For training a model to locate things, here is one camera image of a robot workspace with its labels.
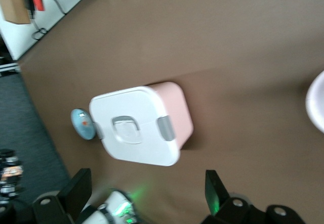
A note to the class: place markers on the light blue plate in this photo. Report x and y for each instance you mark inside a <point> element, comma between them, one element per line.
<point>79,130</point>

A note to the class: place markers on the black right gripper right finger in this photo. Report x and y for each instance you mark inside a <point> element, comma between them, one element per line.
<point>215,196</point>

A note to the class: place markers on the white lidded pink box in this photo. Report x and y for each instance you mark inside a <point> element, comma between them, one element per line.
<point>131,143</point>

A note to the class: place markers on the brown cardboard box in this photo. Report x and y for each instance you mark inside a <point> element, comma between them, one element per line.
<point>15,4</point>

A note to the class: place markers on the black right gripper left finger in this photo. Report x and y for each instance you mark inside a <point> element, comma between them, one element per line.
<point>78,191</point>

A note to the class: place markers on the aluminium frame profile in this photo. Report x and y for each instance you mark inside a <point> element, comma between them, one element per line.
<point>10,68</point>

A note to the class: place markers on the pink plate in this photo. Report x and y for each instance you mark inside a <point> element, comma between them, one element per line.
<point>316,102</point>

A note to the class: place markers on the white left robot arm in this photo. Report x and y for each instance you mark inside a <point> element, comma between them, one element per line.
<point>114,205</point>

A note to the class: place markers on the orange push-button switch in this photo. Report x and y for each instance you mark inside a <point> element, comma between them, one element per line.
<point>11,174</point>

